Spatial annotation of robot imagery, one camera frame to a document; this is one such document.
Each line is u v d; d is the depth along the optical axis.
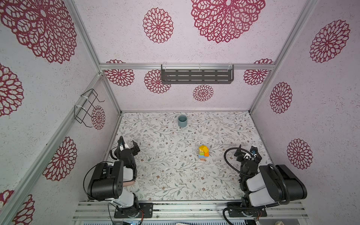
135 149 0.85
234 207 0.75
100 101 0.88
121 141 0.69
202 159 0.91
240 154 0.79
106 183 0.45
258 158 0.78
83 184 0.44
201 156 0.90
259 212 0.72
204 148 0.86
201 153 0.88
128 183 0.83
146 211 0.73
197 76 0.97
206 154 0.88
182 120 1.08
